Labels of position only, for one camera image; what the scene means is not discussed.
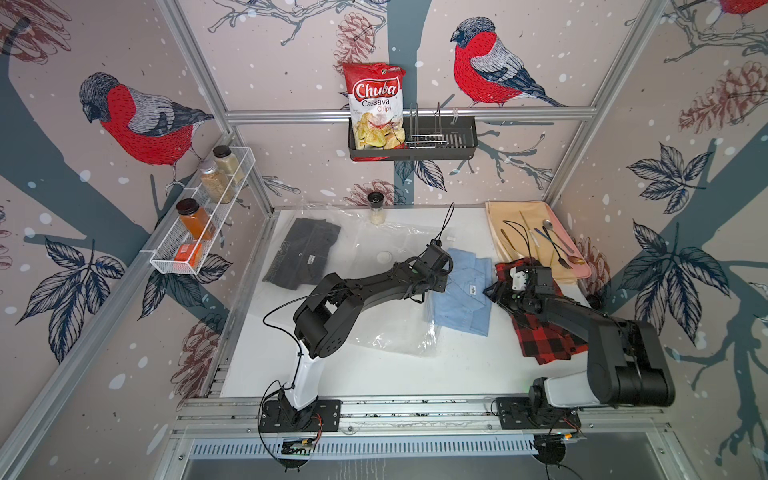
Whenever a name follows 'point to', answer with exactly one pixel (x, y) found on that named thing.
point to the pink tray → (571, 252)
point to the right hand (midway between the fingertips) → (490, 292)
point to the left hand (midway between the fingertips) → (446, 272)
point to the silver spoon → (548, 224)
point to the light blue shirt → (465, 304)
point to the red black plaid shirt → (540, 341)
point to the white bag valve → (384, 257)
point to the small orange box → (189, 252)
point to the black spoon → (563, 262)
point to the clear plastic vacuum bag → (404, 326)
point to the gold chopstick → (531, 234)
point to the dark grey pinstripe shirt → (302, 255)
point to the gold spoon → (508, 239)
